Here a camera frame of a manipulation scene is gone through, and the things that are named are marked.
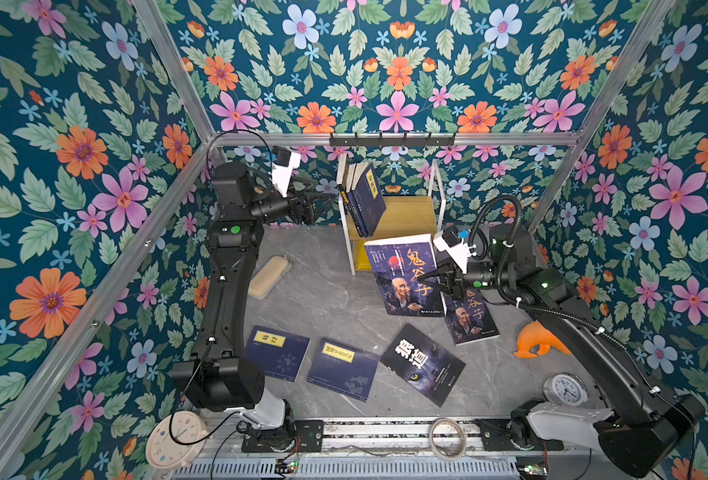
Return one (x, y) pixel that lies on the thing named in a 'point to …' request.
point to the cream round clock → (162, 451)
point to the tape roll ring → (463, 442)
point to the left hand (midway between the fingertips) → (325, 180)
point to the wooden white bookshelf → (403, 217)
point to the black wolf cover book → (423, 362)
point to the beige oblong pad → (269, 276)
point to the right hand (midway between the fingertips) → (422, 271)
